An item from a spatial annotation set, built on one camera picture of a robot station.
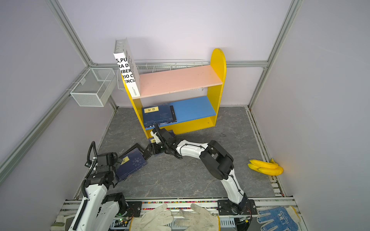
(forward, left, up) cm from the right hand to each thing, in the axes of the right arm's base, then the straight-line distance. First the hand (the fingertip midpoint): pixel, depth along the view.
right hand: (149, 149), depth 87 cm
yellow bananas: (-10, -73, -6) cm, 74 cm away
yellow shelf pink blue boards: (+47, -17, -1) cm, 50 cm away
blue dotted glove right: (-34, -72, -9) cm, 80 cm away
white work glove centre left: (-34, -8, -8) cm, 36 cm away
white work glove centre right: (-35, -32, -9) cm, 48 cm away
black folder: (+1, +5, -7) cm, 8 cm away
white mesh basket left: (+35, +40, +19) cm, 57 cm away
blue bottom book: (+20, -6, +10) cm, 23 cm away
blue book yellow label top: (+9, +1, -4) cm, 10 cm away
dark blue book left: (-5, +10, -6) cm, 12 cm away
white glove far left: (-37, +38, -7) cm, 53 cm away
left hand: (-10, +18, -1) cm, 21 cm away
